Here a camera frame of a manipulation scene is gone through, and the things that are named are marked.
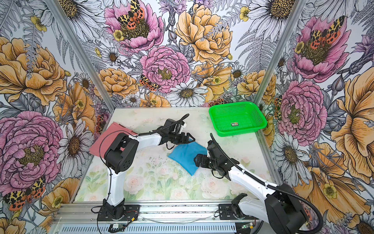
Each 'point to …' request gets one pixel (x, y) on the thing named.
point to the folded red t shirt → (114, 126)
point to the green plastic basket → (236, 118)
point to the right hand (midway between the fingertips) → (200, 165)
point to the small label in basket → (234, 124)
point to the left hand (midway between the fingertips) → (189, 143)
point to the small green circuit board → (244, 226)
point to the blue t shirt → (184, 155)
